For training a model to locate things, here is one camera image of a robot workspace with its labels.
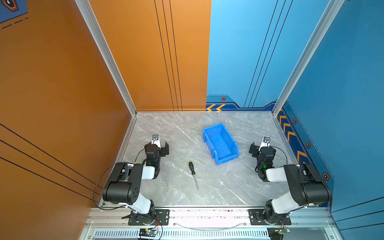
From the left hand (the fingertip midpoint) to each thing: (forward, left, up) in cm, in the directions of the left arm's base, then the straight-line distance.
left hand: (158, 141), depth 94 cm
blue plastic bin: (0, -42, -7) cm, 43 cm away
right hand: (-1, -64, 0) cm, 64 cm away
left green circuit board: (-46, -2, -9) cm, 47 cm away
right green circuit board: (-45, -65, -7) cm, 80 cm away
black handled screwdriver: (-13, -21, -6) cm, 26 cm away
